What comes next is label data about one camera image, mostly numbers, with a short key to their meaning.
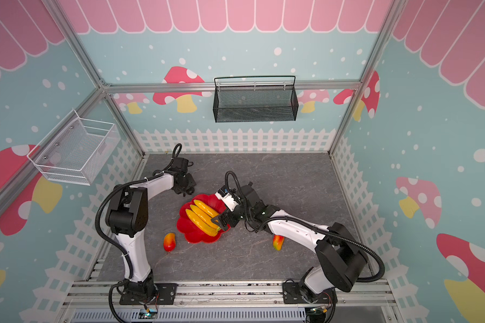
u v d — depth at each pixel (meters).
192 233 0.87
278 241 0.83
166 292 0.75
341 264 0.43
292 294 0.74
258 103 0.92
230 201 0.71
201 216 0.90
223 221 0.71
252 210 0.63
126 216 0.54
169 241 0.83
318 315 0.72
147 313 0.73
